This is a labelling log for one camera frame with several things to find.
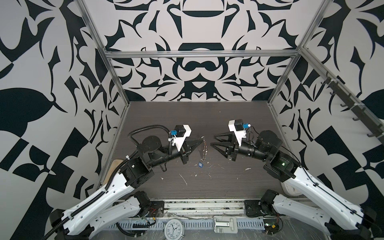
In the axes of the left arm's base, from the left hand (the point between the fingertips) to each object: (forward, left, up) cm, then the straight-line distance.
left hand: (202, 136), depth 56 cm
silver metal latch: (-25, -10, -36) cm, 45 cm away
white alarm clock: (-26, +12, -34) cm, 45 cm away
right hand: (-1, -5, -2) cm, 5 cm away
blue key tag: (-2, 0, -22) cm, 22 cm away
